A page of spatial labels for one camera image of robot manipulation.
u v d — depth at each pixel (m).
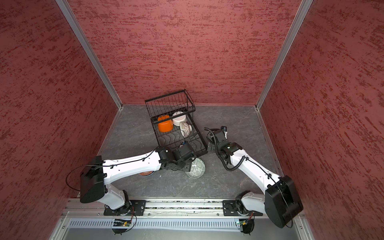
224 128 0.76
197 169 0.85
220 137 0.65
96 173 0.48
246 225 0.71
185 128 0.94
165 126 1.00
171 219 0.72
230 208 0.74
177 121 1.03
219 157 0.59
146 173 0.52
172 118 0.83
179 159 0.59
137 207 0.74
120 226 0.72
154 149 0.98
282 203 0.40
